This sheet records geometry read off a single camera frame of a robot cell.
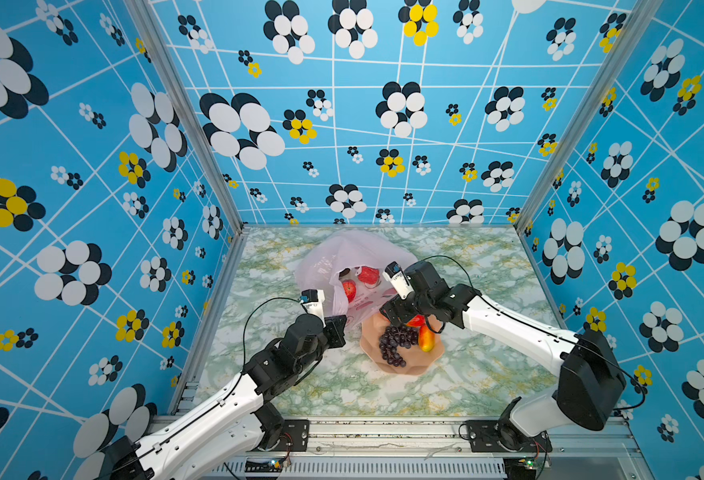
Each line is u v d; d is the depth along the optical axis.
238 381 0.51
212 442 0.56
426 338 0.84
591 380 0.42
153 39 0.72
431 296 0.63
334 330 0.65
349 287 0.96
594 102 0.83
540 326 0.48
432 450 0.72
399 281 0.74
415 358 0.85
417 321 0.86
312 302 0.67
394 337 0.85
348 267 0.82
